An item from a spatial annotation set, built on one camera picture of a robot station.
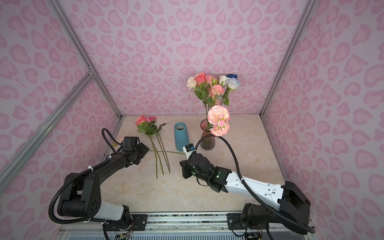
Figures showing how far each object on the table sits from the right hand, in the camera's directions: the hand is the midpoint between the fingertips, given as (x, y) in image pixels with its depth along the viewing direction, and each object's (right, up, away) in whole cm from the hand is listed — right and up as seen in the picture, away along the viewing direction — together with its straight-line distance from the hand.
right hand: (180, 163), depth 74 cm
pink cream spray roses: (-11, +2, +25) cm, 28 cm away
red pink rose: (-32, +21, +33) cm, 50 cm away
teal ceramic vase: (-1, +12, +14) cm, 19 cm away
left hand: (-23, +5, +19) cm, 30 cm away
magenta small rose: (-24, +17, +36) cm, 46 cm away
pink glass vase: (+15, +7, +22) cm, 28 cm away
